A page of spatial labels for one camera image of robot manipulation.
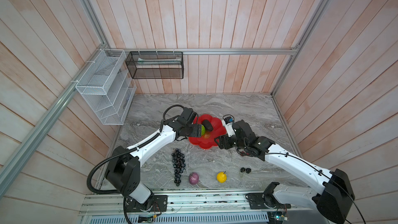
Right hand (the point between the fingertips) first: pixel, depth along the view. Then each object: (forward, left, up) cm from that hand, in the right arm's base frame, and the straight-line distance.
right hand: (219, 136), depth 81 cm
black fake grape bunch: (-11, +22, -11) cm, 27 cm away
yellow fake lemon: (-18, -1, -10) cm, 20 cm away
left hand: (+3, +14, -2) cm, 14 cm away
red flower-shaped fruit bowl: (+5, +5, -15) cm, 16 cm away
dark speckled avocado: (+14, +5, -11) cm, 18 cm away
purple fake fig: (-19, +13, -9) cm, 25 cm away
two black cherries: (-13, -16, -13) cm, 24 cm away
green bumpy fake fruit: (+11, +8, -11) cm, 17 cm away
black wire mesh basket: (+36, +37, +20) cm, 56 cm away
